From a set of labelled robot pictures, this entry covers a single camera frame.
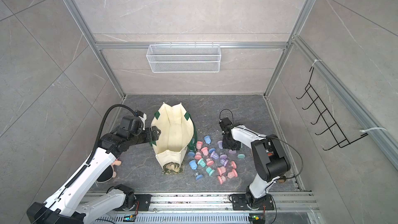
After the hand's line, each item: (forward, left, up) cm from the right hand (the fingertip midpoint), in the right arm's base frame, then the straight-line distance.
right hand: (232, 146), depth 92 cm
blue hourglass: (+3, +15, +3) cm, 16 cm away
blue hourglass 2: (-12, +23, +2) cm, 26 cm away
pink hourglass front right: (-16, +2, +1) cm, 17 cm away
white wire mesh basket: (+48, +30, +31) cm, 65 cm away
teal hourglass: (-7, -4, +2) cm, 8 cm away
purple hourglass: (+1, +7, +3) cm, 8 cm away
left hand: (0, +42, +20) cm, 46 cm away
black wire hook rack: (0, -38, +31) cm, 49 cm away
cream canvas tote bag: (+9, +34, +1) cm, 35 cm away
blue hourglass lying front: (-18, +20, +3) cm, 27 cm away
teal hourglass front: (-15, +14, +3) cm, 21 cm away
